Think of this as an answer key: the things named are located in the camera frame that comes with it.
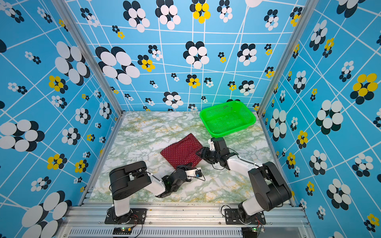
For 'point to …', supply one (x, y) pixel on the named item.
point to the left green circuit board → (122, 230)
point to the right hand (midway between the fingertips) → (200, 153)
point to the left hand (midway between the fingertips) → (192, 162)
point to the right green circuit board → (251, 232)
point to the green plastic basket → (227, 118)
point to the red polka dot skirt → (183, 151)
